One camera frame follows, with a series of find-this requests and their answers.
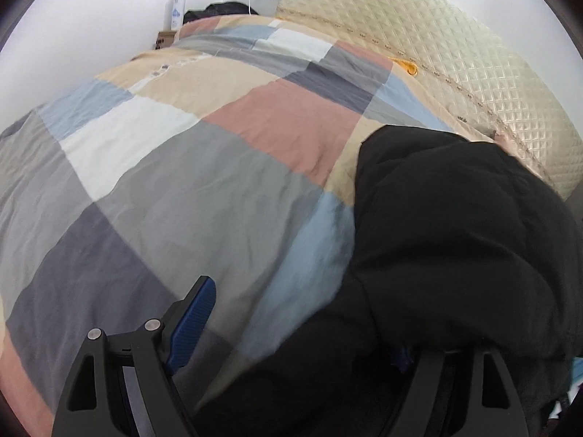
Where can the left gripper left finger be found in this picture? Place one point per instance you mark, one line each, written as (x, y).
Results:
(95, 400)

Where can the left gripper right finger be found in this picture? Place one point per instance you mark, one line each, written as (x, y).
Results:
(461, 394)

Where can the black puffer jacket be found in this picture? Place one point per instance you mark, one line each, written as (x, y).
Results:
(458, 248)

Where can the black clothing on nightstand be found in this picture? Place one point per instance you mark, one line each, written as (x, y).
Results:
(218, 9)

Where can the plaid patchwork duvet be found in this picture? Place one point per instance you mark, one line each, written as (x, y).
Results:
(230, 154)

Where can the yellow cloth by headboard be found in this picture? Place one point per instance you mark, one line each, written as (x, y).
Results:
(409, 66)

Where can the brown wooden nightstand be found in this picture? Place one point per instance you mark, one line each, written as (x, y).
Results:
(165, 39)

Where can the cream quilted headboard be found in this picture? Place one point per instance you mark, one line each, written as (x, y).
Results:
(465, 67)

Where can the white spray bottle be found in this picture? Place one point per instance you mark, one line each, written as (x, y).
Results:
(177, 14)

